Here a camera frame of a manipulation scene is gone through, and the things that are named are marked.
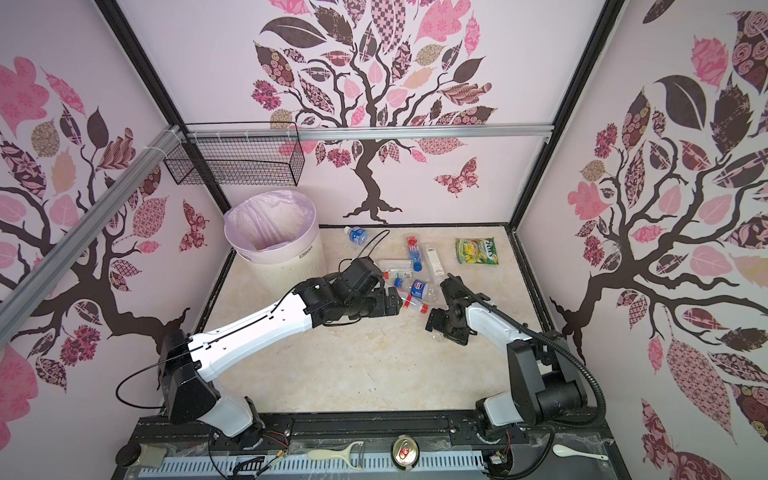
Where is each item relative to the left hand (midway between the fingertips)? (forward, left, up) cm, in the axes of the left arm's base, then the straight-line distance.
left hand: (388, 309), depth 75 cm
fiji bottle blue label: (+32, -10, -16) cm, 37 cm away
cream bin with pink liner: (+33, +39, -7) cm, 52 cm away
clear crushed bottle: (-1, -15, -14) cm, 20 cm away
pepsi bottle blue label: (+15, -10, -14) cm, 22 cm away
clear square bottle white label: (+26, -17, -14) cm, 34 cm away
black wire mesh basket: (+49, +39, +14) cm, 64 cm away
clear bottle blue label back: (+39, +12, -14) cm, 43 cm away
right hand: (+3, -16, -17) cm, 23 cm away
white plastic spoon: (-29, -43, -18) cm, 55 cm away
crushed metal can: (-30, -4, -7) cm, 31 cm away
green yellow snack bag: (+34, -35, -17) cm, 51 cm away
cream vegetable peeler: (-29, +8, -19) cm, 36 cm away
